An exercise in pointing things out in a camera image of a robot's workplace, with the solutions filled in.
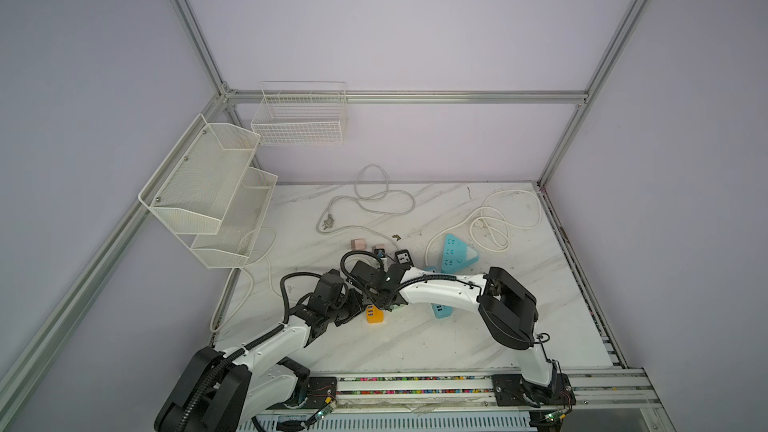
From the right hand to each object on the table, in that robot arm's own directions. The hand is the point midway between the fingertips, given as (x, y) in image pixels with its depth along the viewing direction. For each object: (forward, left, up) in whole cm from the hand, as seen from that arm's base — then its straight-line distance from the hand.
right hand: (369, 293), depth 87 cm
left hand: (-3, 0, -1) cm, 3 cm away
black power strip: (+13, -10, -1) cm, 17 cm away
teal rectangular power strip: (-5, -21, -1) cm, 21 cm away
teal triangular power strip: (+14, -27, -1) cm, 30 cm away
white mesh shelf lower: (+19, +51, -4) cm, 55 cm away
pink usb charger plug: (+18, +5, -1) cm, 19 cm away
